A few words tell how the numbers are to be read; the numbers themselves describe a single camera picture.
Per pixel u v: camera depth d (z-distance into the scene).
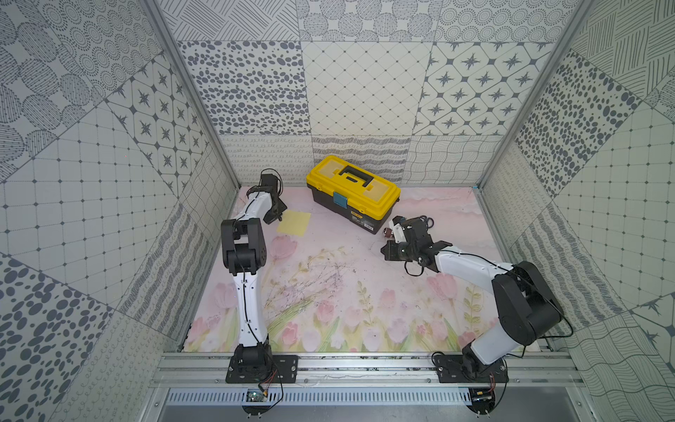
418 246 0.72
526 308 0.45
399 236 0.82
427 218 1.10
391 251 0.80
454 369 0.74
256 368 0.68
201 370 0.76
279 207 0.99
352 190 0.96
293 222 1.08
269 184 0.89
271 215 0.96
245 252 0.62
